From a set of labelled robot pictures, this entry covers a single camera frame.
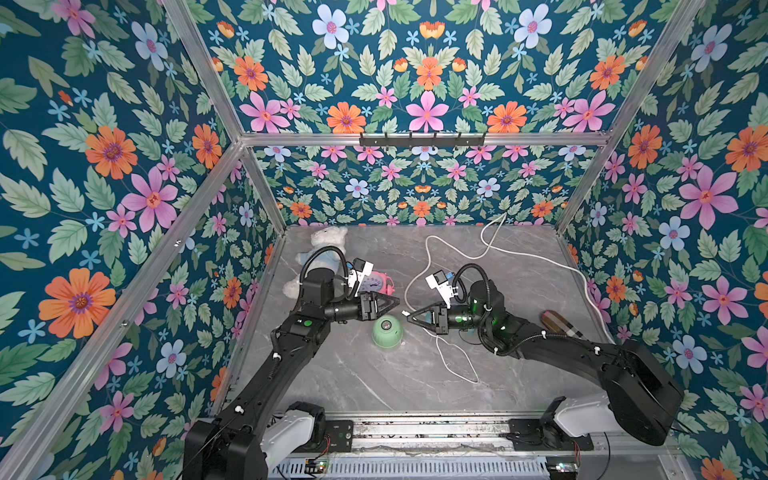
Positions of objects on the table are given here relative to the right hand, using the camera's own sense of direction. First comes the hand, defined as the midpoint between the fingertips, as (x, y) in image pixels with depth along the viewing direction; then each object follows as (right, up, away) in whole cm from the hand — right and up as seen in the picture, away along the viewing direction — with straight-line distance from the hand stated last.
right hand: (415, 312), depth 72 cm
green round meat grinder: (-7, -7, +9) cm, 13 cm away
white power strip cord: (+28, +16, +40) cm, 51 cm away
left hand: (-5, +2, 0) cm, 5 cm away
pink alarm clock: (-12, +5, +29) cm, 32 cm away
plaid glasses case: (+45, -7, +19) cm, 49 cm away
